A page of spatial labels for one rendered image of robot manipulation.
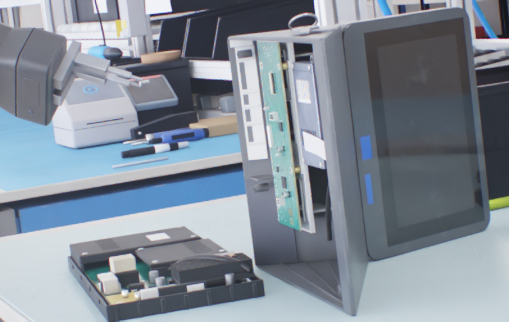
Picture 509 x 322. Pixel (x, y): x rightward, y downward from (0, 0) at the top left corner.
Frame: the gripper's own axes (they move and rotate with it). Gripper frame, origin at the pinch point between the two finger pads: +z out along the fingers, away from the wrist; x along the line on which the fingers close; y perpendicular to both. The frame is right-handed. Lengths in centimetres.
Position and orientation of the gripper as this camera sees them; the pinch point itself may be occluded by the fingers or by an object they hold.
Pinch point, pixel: (140, 82)
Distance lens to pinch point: 128.0
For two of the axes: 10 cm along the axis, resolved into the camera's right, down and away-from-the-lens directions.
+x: 1.2, -6.4, -7.6
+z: 9.6, 2.8, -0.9
